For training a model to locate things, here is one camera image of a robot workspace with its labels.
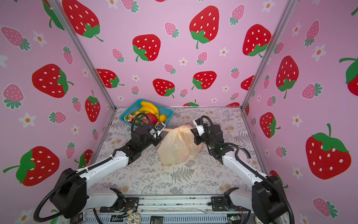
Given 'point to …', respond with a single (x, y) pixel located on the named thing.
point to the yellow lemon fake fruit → (163, 118)
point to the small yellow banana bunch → (148, 108)
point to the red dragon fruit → (152, 117)
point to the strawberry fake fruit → (128, 118)
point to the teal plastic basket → (161, 111)
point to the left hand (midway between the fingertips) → (160, 128)
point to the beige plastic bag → (178, 145)
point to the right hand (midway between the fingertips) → (192, 128)
